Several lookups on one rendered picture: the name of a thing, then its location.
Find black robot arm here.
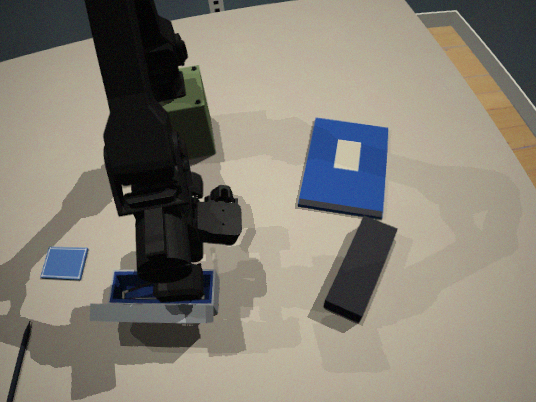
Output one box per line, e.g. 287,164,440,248
85,0,242,283

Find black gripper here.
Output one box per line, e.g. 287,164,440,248
153,172,204,303

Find blue notebook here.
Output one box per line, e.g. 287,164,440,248
298,118,389,220

